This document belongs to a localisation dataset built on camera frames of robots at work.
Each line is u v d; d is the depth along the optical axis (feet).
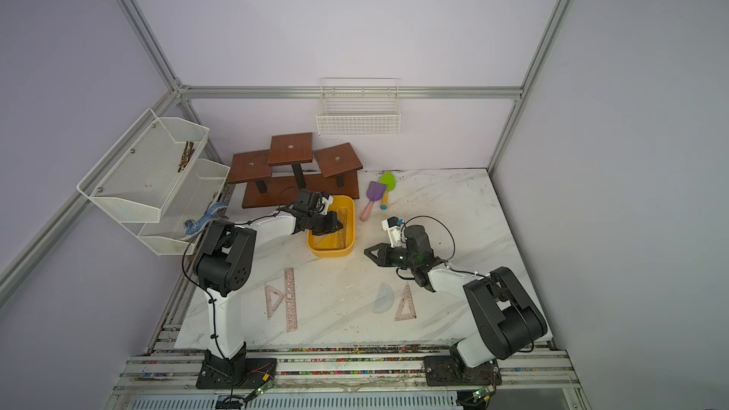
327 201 3.12
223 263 1.79
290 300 2.84
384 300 2.83
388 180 3.90
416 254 2.30
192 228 2.72
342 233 3.30
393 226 2.68
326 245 3.22
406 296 2.88
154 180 2.57
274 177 3.33
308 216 2.71
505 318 1.46
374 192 3.75
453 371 2.17
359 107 3.14
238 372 2.14
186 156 2.68
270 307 2.81
